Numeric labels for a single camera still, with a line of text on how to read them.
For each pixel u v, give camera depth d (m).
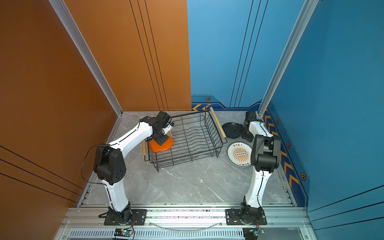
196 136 1.05
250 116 0.83
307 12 0.71
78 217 0.76
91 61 0.89
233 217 0.72
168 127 0.84
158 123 0.66
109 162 0.50
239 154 0.94
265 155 0.55
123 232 0.71
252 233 0.71
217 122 0.89
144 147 0.77
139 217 0.74
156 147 0.95
